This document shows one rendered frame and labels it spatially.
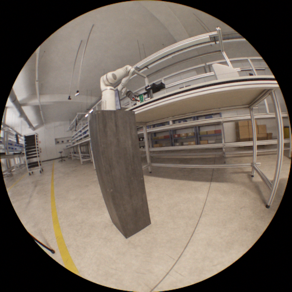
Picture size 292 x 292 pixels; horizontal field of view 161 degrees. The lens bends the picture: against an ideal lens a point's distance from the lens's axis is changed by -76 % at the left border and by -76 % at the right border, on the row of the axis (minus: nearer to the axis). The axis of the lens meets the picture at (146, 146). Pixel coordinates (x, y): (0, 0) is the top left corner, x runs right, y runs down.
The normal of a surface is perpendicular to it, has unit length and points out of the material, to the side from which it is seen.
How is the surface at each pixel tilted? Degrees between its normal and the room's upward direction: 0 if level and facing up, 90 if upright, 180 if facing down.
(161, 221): 0
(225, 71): 90
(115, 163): 90
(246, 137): 90
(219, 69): 90
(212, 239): 0
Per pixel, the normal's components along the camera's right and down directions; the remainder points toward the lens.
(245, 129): -0.62, 0.14
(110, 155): 0.64, -0.04
